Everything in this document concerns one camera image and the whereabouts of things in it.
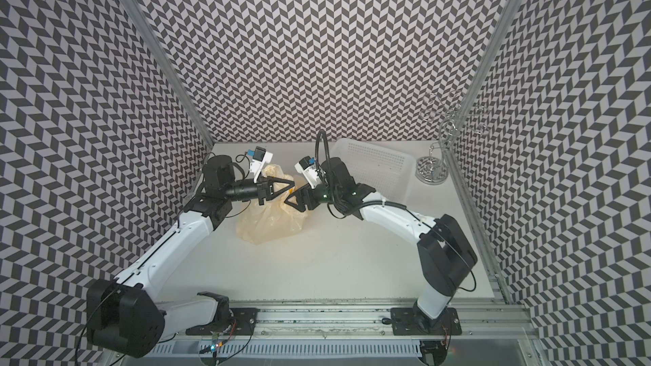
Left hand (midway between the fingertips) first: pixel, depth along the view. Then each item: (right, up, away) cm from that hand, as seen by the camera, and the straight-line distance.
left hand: (292, 187), depth 71 cm
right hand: (-1, -5, +6) cm, 8 cm away
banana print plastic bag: (-5, -10, +3) cm, 11 cm away
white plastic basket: (+35, +2, +37) cm, 51 cm away
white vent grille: (-1, -45, -1) cm, 45 cm away
